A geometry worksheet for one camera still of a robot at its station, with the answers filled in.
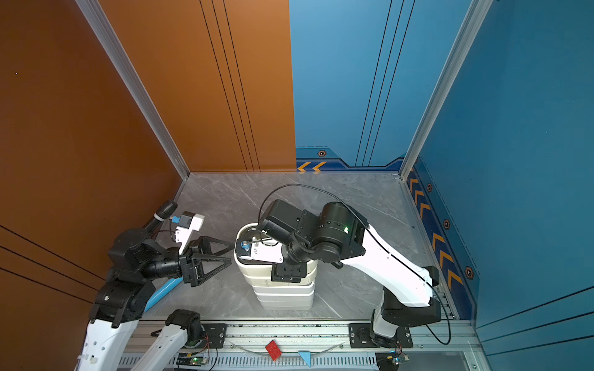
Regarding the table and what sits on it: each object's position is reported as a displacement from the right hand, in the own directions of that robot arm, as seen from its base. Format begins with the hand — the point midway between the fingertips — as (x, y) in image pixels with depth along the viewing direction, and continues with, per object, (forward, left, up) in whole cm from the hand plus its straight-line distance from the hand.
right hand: (279, 254), depth 55 cm
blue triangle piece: (-17, -6, -32) cm, 37 cm away
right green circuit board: (-17, -34, -35) cm, 52 cm away
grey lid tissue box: (-3, -3, -17) cm, 17 cm away
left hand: (0, +11, 0) cm, 11 cm away
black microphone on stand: (+17, +41, -9) cm, 46 cm away
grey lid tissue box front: (-4, 0, -28) cm, 29 cm away
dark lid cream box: (-3, +5, -5) cm, 8 cm away
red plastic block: (-16, +4, -33) cm, 36 cm away
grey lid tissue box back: (-4, -7, -18) cm, 20 cm away
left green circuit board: (-18, +28, -35) cm, 48 cm away
